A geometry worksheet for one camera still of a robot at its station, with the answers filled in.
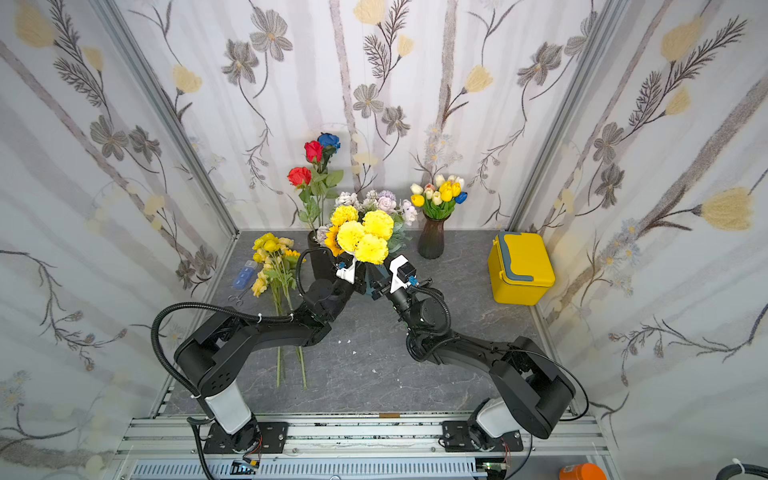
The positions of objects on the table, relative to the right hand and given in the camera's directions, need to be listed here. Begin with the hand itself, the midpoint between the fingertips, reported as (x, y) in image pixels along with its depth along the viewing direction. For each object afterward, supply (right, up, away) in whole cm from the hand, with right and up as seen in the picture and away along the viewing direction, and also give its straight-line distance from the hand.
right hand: (379, 254), depth 64 cm
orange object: (+43, -46, -3) cm, 63 cm away
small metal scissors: (-50, -16, +37) cm, 64 cm away
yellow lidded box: (+43, -4, +27) cm, 51 cm away
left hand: (-4, +1, +18) cm, 19 cm away
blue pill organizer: (-50, -6, +41) cm, 64 cm away
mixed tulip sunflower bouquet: (+17, +17, +23) cm, 34 cm away
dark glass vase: (+17, +6, +39) cm, 43 cm away
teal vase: (-1, -4, +2) cm, 5 cm away
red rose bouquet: (-19, +21, +22) cm, 36 cm away
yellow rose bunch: (-36, -2, +37) cm, 52 cm away
